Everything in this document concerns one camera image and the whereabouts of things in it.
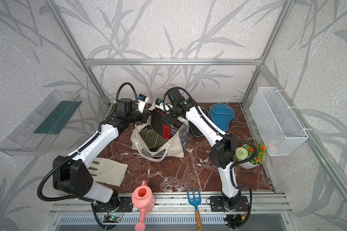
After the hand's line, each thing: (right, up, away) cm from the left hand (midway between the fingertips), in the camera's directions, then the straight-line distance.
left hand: (151, 111), depth 83 cm
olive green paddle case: (0, -18, +7) cm, 19 cm away
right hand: (+9, -2, +3) cm, 9 cm away
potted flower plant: (+53, -22, -5) cm, 57 cm away
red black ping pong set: (+4, -9, +4) cm, 10 cm away
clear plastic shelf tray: (-49, -10, -18) cm, 53 cm away
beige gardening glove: (-27, -36, +2) cm, 45 cm away
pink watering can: (0, -41, -17) cm, 44 cm away
